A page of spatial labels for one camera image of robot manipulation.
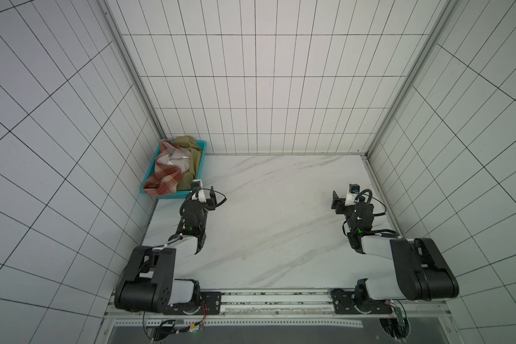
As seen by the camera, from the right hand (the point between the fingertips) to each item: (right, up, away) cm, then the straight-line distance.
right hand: (348, 189), depth 90 cm
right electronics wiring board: (+7, -44, -21) cm, 49 cm away
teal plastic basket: (-74, -2, -1) cm, 74 cm away
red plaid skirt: (-80, +12, +9) cm, 81 cm away
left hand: (-62, 0, 0) cm, 62 cm away
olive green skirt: (-72, +4, +6) cm, 72 cm away
